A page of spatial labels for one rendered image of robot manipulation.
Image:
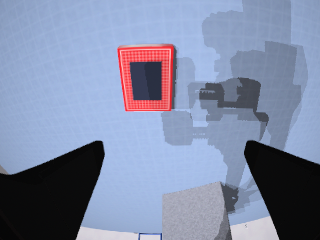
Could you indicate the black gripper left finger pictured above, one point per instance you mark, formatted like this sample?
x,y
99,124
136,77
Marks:
x,y
49,201

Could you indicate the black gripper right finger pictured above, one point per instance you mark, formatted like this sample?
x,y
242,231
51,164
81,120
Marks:
x,y
290,188

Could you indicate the blue-grey mat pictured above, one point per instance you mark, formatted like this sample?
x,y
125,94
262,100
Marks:
x,y
242,70

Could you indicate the red card box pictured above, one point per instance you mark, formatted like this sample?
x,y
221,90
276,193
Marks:
x,y
146,76

